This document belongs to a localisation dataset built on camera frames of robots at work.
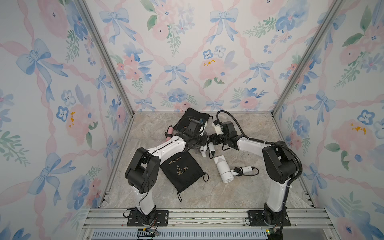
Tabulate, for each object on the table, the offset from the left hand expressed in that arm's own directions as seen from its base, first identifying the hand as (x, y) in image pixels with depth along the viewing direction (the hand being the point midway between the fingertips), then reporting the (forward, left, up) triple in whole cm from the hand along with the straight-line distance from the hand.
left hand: (207, 136), depth 90 cm
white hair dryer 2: (-20, -11, -8) cm, 24 cm away
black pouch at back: (+31, +12, -11) cm, 35 cm away
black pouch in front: (-16, +16, -12) cm, 26 cm away
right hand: (+9, -2, -8) cm, 12 cm away
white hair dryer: (-5, +2, -5) cm, 7 cm away
